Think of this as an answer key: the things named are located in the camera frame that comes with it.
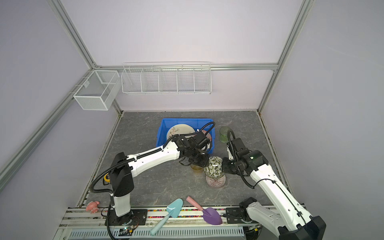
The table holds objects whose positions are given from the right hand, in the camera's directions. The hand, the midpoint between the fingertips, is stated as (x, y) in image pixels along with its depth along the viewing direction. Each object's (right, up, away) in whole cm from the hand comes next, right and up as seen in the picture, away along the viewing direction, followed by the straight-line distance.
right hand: (225, 168), depth 75 cm
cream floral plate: (-27, +19, +30) cm, 45 cm away
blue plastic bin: (-9, +22, -9) cm, 26 cm away
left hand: (-9, 0, +2) cm, 9 cm away
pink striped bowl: (-3, -11, +9) cm, 14 cm away
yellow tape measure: (-66, -10, +10) cm, 67 cm away
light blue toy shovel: (-27, -22, +2) cm, 35 cm away
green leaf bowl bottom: (-5, -2, +4) cm, 7 cm away
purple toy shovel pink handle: (-8, -24, +1) cm, 25 cm away
